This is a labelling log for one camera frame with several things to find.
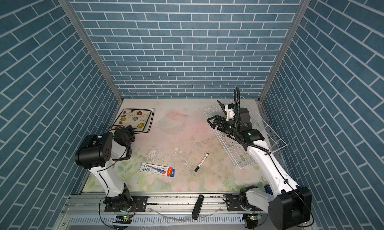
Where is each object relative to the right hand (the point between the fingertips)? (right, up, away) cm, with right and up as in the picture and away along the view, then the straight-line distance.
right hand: (211, 120), depth 77 cm
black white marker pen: (-5, -25, +10) cm, 28 cm away
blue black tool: (+30, -37, +1) cm, 47 cm away
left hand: (-51, -3, +20) cm, 55 cm away
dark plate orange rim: (+8, +8, +15) cm, 18 cm away
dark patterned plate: (-48, -1, +26) cm, 54 cm away
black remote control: (-7, -42, -5) cm, 43 cm away
